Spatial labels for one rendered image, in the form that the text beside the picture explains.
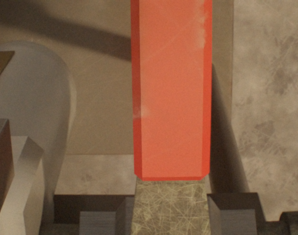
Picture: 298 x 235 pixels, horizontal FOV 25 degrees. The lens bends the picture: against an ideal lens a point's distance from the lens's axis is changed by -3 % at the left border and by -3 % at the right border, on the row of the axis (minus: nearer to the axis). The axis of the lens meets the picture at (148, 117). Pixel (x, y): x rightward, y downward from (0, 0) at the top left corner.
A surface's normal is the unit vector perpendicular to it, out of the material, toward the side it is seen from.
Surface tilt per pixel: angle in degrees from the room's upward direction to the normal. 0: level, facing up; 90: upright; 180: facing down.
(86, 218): 60
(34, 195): 90
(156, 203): 0
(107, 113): 0
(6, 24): 0
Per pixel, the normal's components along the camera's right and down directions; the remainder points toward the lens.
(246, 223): -0.01, -0.62
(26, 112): 0.62, -0.73
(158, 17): 0.00, 0.37
